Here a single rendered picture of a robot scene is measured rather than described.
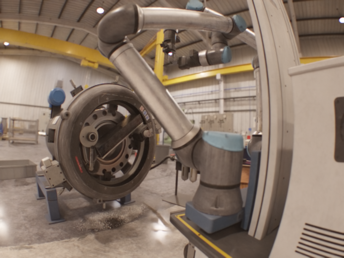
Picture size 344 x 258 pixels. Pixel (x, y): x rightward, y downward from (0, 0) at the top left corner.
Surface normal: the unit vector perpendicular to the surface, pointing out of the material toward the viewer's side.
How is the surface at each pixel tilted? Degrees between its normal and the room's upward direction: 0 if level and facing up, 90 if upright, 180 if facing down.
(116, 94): 90
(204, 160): 90
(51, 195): 90
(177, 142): 83
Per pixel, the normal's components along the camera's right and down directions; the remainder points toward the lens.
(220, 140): -0.41, -0.14
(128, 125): 0.82, 0.02
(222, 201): -0.08, -0.38
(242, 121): -0.66, -0.06
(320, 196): -0.89, -0.06
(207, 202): -0.54, -0.40
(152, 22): 0.40, 0.79
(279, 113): 0.45, -0.01
